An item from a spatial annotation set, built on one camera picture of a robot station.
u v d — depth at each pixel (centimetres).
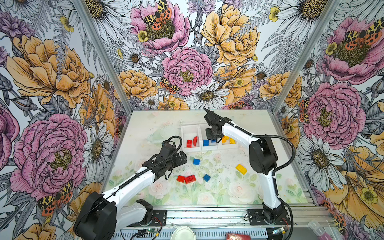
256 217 74
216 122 73
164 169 63
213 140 109
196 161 94
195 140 102
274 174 58
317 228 71
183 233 73
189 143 102
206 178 86
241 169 90
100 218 40
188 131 108
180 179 87
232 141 67
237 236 66
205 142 97
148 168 57
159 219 73
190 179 87
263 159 57
